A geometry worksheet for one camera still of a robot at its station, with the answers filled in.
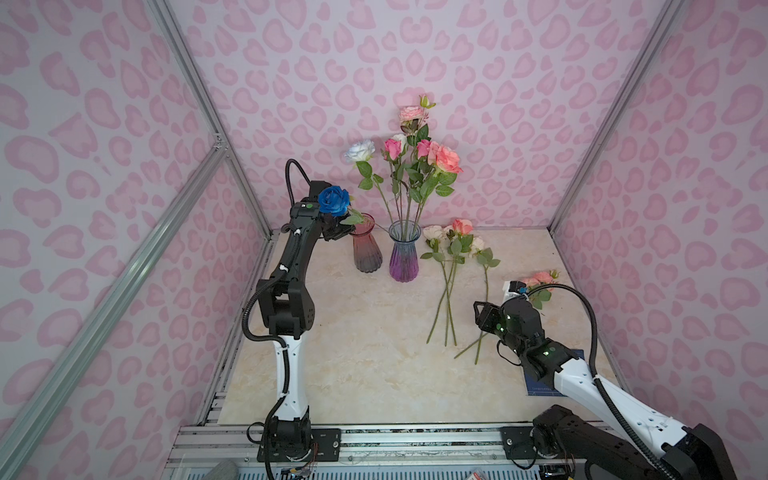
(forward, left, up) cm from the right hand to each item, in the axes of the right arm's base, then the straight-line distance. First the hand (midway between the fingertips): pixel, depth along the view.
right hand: (479, 304), depth 82 cm
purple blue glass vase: (+20, +21, -7) cm, 30 cm away
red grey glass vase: (+21, +33, -2) cm, 39 cm away
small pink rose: (+16, -24, -9) cm, 30 cm away
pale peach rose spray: (+28, -10, -15) cm, 33 cm away
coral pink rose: (+30, +1, -11) cm, 32 cm away
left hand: (+27, +37, +5) cm, 46 cm away
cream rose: (+36, +10, -11) cm, 39 cm away
